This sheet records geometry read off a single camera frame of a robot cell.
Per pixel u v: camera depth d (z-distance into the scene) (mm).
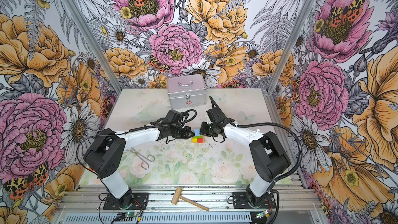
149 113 1084
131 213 714
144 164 853
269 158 460
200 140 922
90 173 831
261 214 715
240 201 736
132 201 727
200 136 917
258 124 559
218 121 724
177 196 745
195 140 917
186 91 1008
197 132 889
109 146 524
